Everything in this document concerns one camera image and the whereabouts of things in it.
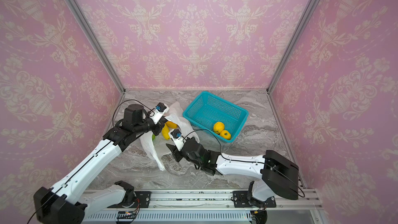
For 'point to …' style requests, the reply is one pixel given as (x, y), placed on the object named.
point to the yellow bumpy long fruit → (165, 131)
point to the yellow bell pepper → (225, 134)
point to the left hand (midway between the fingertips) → (168, 118)
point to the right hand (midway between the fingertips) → (170, 141)
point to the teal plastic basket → (209, 109)
